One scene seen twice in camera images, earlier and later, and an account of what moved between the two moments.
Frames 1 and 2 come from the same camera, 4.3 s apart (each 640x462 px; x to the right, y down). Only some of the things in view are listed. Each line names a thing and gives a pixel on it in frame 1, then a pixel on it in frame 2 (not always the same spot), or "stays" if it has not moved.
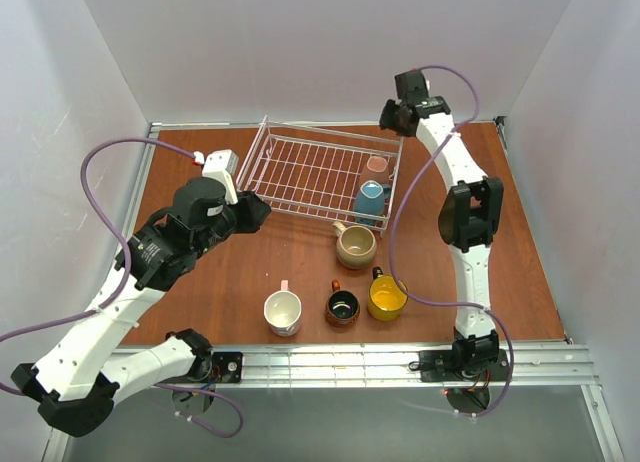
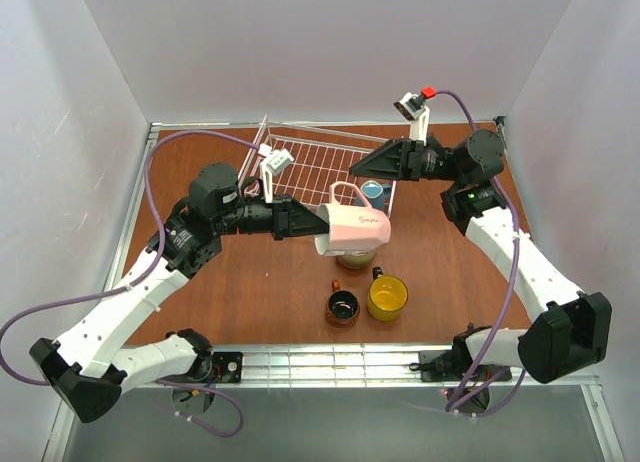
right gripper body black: x=395 y=117 → x=407 y=158
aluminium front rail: x=397 y=365 stays
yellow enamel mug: x=386 y=298 stays
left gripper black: x=245 y=211 → x=280 y=217
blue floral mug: x=369 y=204 stays
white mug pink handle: x=283 y=311 → x=352 y=228
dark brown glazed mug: x=342 y=306 stays
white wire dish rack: x=323 y=173 stays
